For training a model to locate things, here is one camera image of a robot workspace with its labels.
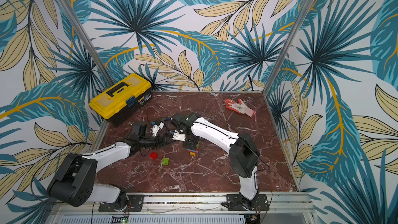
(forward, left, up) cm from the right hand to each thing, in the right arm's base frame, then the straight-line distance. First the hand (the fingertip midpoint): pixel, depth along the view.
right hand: (193, 141), depth 84 cm
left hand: (-1, +11, 0) cm, 11 cm away
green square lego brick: (-7, +16, -9) cm, 19 cm away
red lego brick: (-4, -1, -5) cm, 7 cm away
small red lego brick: (-4, +23, -8) cm, 24 cm away
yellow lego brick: (-4, +1, -7) cm, 8 cm away
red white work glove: (+30, -33, -9) cm, 45 cm away
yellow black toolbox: (+23, +44, +8) cm, 50 cm away
